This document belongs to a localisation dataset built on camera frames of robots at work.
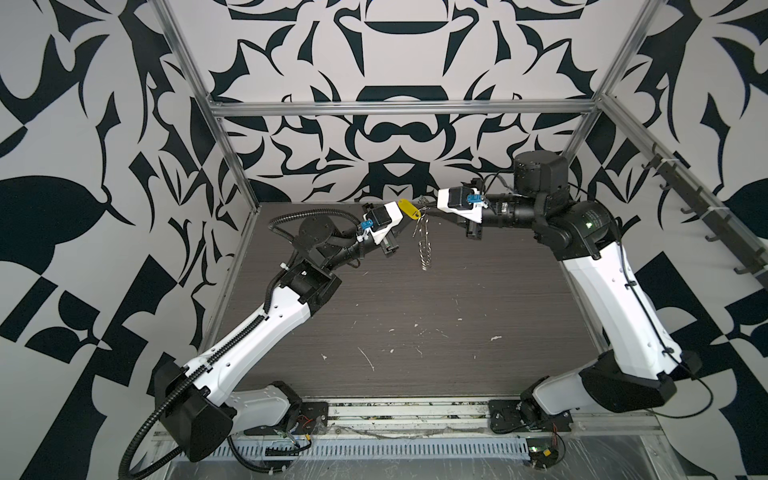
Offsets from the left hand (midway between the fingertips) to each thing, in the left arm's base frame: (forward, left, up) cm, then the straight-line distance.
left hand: (421, 198), depth 54 cm
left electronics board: (-33, +32, -51) cm, 69 cm away
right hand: (+1, -2, -1) cm, 2 cm away
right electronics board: (-35, -29, -49) cm, 67 cm away
